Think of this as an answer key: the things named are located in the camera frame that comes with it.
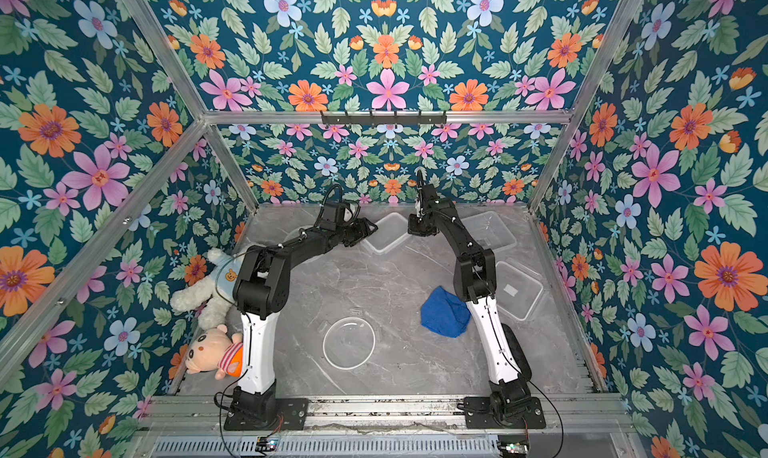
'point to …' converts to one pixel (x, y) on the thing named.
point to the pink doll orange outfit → (215, 350)
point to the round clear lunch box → (295, 234)
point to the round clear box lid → (349, 343)
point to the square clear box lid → (516, 292)
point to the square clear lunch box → (489, 231)
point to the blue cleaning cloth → (445, 312)
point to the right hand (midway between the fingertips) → (421, 225)
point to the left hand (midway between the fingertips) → (375, 225)
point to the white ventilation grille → (330, 447)
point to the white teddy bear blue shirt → (214, 294)
